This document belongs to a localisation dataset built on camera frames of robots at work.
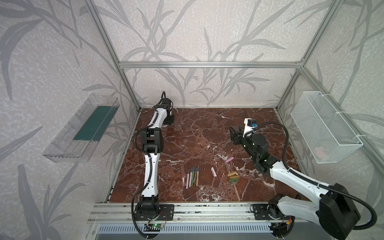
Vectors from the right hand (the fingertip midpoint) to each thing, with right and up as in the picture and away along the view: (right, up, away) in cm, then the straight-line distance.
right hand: (235, 122), depth 79 cm
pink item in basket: (+40, -16, -7) cm, 43 cm away
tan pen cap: (0, -31, +8) cm, 32 cm away
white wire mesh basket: (+35, -7, -18) cm, 40 cm away
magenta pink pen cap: (0, -24, +14) cm, 27 cm away
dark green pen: (-23, -29, +8) cm, 37 cm away
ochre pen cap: (+1, -32, +8) cm, 33 cm away
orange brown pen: (-20, -32, +6) cm, 39 cm away
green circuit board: (-39, -49, -8) cm, 63 cm away
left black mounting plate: (-35, -46, -6) cm, 58 cm away
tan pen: (-21, -32, +6) cm, 39 cm away
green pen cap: (0, -33, +6) cm, 34 cm away
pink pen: (-26, -29, +8) cm, 40 cm away
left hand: (-42, +4, +32) cm, 53 cm away
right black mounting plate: (+13, -45, -5) cm, 47 cm away
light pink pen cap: (-11, -29, +8) cm, 32 cm away
